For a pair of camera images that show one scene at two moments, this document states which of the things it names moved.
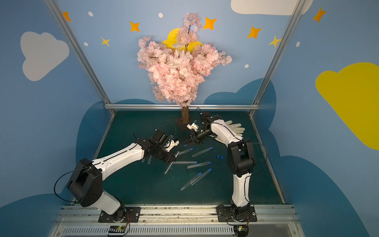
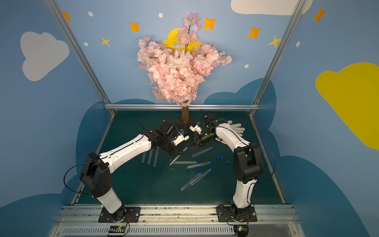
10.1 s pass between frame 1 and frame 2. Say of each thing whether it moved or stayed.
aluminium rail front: stayed
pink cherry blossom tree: stayed
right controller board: stayed
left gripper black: moved
